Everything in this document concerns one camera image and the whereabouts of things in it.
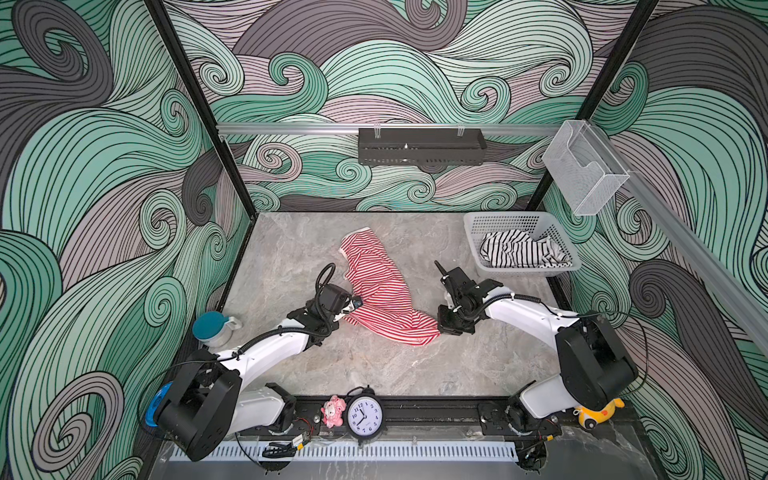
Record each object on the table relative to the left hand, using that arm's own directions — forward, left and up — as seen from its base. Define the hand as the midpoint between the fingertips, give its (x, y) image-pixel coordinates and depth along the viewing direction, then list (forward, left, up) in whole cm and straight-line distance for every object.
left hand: (320, 301), depth 88 cm
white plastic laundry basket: (+35, -76, 0) cm, 83 cm away
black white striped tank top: (+25, -68, -4) cm, 72 cm away
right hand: (-7, -36, -4) cm, 37 cm away
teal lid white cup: (-10, +28, +1) cm, 29 cm away
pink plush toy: (-29, -7, -3) cm, 29 cm away
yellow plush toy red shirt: (-29, -69, -1) cm, 75 cm away
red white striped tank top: (0, -20, -4) cm, 21 cm away
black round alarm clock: (-29, -15, -3) cm, 33 cm away
